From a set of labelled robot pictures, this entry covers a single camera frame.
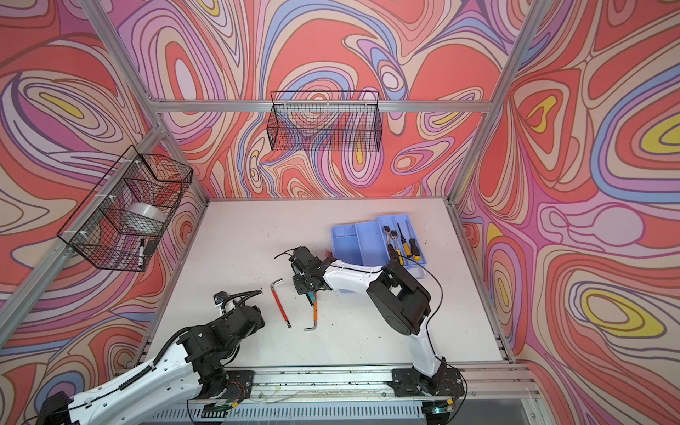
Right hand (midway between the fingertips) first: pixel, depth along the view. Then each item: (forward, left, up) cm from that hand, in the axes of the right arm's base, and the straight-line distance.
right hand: (306, 287), depth 92 cm
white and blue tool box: (+12, -27, +9) cm, 31 cm away
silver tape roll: (+9, +41, +32) cm, 53 cm away
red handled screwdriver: (-5, +9, 0) cm, 11 cm away
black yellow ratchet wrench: (+14, -32, +10) cm, 36 cm away
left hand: (-11, +15, +3) cm, 19 cm away
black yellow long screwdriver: (+6, -38, +10) cm, 40 cm away
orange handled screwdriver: (-7, -4, -1) cm, 8 cm away
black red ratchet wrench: (+7, -30, +10) cm, 33 cm away
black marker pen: (-1, +42, +25) cm, 49 cm away
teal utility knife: (-4, -2, +1) cm, 4 cm away
